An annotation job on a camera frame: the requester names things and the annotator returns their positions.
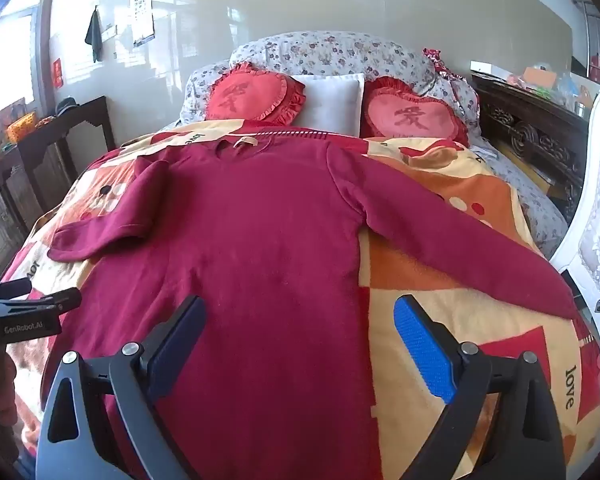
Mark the red heart pillow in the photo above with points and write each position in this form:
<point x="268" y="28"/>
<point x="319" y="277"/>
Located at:
<point x="250" y="92"/>
<point x="410" y="117"/>

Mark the white pillow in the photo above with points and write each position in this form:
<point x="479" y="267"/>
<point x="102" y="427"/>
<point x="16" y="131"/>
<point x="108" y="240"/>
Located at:
<point x="330" y="102"/>

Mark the maroon sweater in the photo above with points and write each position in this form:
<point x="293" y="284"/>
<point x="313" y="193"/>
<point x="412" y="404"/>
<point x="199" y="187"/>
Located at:
<point x="260" y="260"/>

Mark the orange printed blanket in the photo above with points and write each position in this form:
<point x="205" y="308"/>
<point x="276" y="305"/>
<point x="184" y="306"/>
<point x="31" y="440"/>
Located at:
<point x="430" y="270"/>

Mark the red wall sticker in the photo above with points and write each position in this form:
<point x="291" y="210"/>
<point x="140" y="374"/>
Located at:
<point x="57" y="72"/>

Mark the eye chart poster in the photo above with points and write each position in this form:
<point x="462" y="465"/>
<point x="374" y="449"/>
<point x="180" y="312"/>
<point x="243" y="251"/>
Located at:
<point x="142" y="10"/>

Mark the floral bedsheet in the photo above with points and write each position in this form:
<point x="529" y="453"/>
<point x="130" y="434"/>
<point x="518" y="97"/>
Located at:
<point x="530" y="200"/>

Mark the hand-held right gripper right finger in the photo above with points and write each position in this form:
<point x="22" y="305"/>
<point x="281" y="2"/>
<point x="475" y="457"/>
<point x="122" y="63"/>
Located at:
<point x="425" y="355"/>

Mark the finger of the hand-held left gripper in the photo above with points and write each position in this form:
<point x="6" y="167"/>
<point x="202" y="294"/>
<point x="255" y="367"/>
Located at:
<point x="62" y="301"/>
<point x="5" y="288"/>

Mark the carved dark wooden cabinet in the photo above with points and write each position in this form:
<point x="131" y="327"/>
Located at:
<point x="530" y="130"/>

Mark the orange paper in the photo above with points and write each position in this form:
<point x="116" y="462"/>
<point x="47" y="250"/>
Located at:
<point x="540" y="77"/>

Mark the dark hanging cloth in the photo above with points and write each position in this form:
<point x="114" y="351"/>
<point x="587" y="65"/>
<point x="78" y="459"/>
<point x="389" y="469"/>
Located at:
<point x="95" y="35"/>

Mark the black hat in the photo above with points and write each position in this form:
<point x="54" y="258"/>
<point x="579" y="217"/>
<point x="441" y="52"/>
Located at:
<point x="67" y="106"/>

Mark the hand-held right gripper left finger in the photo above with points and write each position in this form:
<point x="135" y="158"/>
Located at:
<point x="180" y="340"/>

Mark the yellow basket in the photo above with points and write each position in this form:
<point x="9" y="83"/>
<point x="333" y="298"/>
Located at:
<point x="20" y="129"/>

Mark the dark wooden table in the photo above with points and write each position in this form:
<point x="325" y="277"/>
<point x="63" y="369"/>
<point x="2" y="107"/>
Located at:
<point x="55" y="135"/>

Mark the window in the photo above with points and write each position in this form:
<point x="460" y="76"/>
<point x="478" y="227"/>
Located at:
<point x="10" y="60"/>

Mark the floral quilt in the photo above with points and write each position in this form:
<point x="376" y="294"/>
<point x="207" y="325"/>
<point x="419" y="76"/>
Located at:
<point x="330" y="50"/>

